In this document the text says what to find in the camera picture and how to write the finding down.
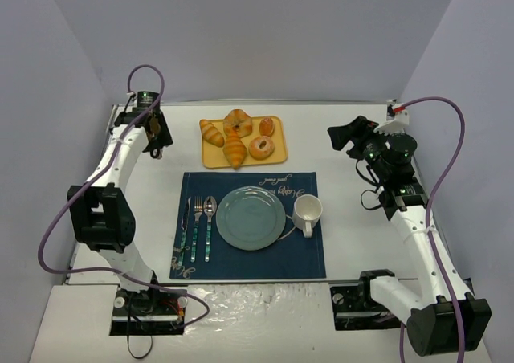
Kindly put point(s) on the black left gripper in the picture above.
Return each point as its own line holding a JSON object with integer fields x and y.
{"x": 159, "y": 136}

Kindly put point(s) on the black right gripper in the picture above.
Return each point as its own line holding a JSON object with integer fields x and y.
{"x": 357, "y": 139}

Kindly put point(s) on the large striped croissant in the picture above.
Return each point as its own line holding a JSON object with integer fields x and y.
{"x": 234, "y": 150}

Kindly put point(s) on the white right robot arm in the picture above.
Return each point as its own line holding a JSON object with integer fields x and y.
{"x": 445, "y": 317}

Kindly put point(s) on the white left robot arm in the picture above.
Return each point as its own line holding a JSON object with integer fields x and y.
{"x": 101, "y": 217}

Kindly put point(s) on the twisted bagel bread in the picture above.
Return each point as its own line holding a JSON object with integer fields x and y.
{"x": 237, "y": 121}

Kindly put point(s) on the small striped croissant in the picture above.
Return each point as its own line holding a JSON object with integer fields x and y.
{"x": 211, "y": 134}

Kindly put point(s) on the yellow plastic tray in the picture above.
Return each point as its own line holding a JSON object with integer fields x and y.
{"x": 213, "y": 157}

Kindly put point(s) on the orange cream sandwich bun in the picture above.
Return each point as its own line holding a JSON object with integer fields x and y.
{"x": 266, "y": 127}

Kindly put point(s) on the white ceramic cup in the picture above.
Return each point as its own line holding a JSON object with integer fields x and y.
{"x": 307, "y": 211}

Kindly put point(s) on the blue-green ceramic plate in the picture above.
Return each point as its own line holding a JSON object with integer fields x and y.
{"x": 250, "y": 218}

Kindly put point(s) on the dark blue cloth placemat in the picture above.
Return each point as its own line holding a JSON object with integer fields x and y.
{"x": 292, "y": 256}

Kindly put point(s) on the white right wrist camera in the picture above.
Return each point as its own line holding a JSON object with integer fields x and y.
{"x": 397, "y": 119}

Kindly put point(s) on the fork green handle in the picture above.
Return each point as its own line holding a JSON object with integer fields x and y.
{"x": 198, "y": 211}

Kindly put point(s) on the sugared ring donut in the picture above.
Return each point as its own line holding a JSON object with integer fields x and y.
{"x": 261, "y": 148}

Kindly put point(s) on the spoon green handle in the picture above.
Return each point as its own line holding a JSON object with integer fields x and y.
{"x": 209, "y": 207}

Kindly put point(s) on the table knife green handle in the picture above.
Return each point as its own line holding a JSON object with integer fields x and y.
{"x": 184, "y": 225}

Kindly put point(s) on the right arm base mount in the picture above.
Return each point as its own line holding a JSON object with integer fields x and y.
{"x": 354, "y": 310}

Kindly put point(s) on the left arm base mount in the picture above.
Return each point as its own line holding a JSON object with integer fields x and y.
{"x": 148, "y": 313}

